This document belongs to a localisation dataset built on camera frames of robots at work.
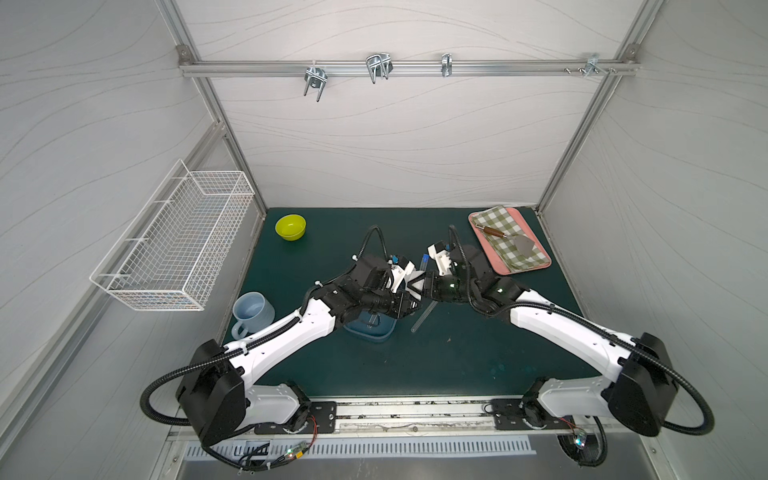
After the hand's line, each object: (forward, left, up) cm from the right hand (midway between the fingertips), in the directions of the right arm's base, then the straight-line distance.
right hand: (410, 283), depth 76 cm
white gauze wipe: (-2, -2, +2) cm, 3 cm away
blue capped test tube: (-12, +8, +5) cm, 15 cm away
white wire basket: (-3, +56, +12) cm, 57 cm away
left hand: (-6, -3, -1) cm, 7 cm away
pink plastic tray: (+28, -31, -21) cm, 46 cm away
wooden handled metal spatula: (+30, -42, -20) cm, 55 cm away
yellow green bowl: (+32, +45, -16) cm, 58 cm away
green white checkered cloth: (+43, -36, -21) cm, 60 cm away
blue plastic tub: (-4, +11, -19) cm, 22 cm away
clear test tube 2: (+3, -7, -20) cm, 21 cm away
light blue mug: (-2, +48, -18) cm, 51 cm away
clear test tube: (+4, -3, +4) cm, 7 cm away
